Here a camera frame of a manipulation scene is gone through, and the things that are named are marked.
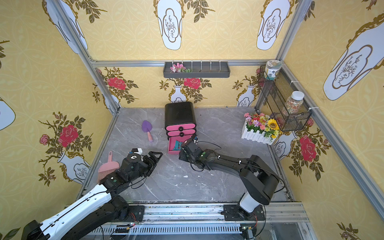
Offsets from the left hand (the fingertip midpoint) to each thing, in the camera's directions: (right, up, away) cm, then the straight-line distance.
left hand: (156, 156), depth 80 cm
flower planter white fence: (+59, +15, +10) cm, 62 cm away
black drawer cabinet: (+12, +19, +9) cm, 24 cm away
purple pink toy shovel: (-15, +15, +30) cm, 37 cm away
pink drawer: (+12, +15, +10) cm, 22 cm away
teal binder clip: (+10, +3, +17) cm, 20 cm away
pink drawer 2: (+5, +5, +19) cm, 20 cm away
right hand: (+14, +2, +8) cm, 17 cm away
